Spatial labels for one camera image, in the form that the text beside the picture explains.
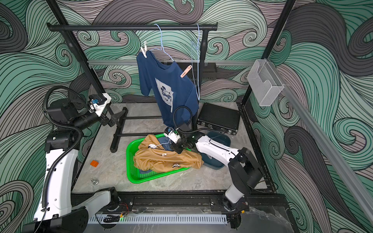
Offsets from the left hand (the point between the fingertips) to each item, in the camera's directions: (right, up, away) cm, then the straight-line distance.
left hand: (113, 100), depth 62 cm
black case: (+58, -9, +45) cm, 74 cm away
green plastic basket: (+3, -40, +17) cm, 43 cm away
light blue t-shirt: (+20, -24, +23) cm, 39 cm away
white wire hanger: (+13, -25, +23) cm, 37 cm away
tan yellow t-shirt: (+13, -31, +19) cm, 38 cm away
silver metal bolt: (-19, -44, +17) cm, 51 cm away
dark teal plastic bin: (+46, -34, +20) cm, 61 cm away
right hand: (+24, -24, +22) cm, 41 cm away
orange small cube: (-23, -36, +23) cm, 48 cm away
